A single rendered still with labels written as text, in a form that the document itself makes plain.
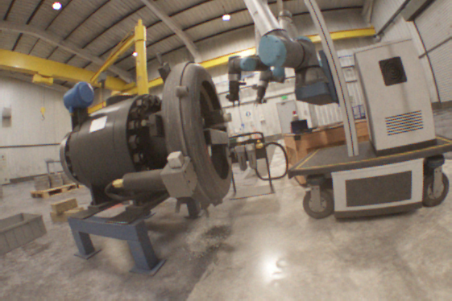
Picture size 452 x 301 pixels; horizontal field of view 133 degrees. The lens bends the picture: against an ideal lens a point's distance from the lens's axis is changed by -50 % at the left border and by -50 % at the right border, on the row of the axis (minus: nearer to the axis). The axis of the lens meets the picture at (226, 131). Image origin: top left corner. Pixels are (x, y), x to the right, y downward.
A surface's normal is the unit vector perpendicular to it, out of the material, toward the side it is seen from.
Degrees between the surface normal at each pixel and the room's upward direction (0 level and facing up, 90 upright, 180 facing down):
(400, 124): 90
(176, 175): 112
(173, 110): 80
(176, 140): 96
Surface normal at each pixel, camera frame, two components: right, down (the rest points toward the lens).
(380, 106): -0.62, 0.07
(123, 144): -0.18, 0.00
